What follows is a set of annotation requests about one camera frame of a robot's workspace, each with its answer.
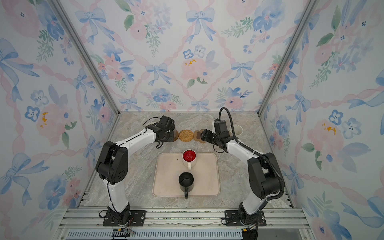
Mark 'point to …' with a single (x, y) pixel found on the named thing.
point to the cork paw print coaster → (197, 136)
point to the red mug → (189, 156)
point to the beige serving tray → (169, 165)
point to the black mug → (186, 180)
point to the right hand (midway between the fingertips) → (204, 134)
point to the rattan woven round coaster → (186, 135)
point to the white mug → (238, 130)
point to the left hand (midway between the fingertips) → (170, 135)
